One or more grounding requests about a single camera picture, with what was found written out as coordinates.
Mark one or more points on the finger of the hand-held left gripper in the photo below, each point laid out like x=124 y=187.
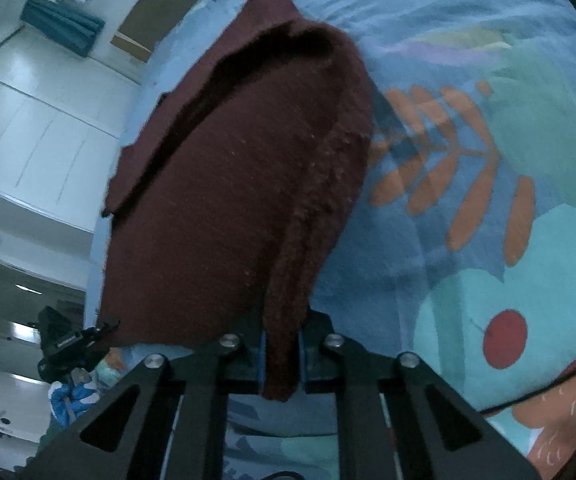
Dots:
x=100 y=331

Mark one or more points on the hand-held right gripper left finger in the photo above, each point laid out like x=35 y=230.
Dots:
x=248 y=360

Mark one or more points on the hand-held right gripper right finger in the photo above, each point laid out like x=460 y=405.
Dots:
x=318 y=360

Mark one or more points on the maroon knit sweater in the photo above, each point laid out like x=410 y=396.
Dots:
x=228 y=185

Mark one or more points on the white wardrobe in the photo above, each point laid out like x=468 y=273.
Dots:
x=43 y=125

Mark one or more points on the teal curtain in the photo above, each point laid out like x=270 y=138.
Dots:
x=63 y=22

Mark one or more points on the wooden headboard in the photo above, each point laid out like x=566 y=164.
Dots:
x=153 y=5

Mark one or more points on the blue printed blanket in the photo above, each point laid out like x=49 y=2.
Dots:
x=467 y=35

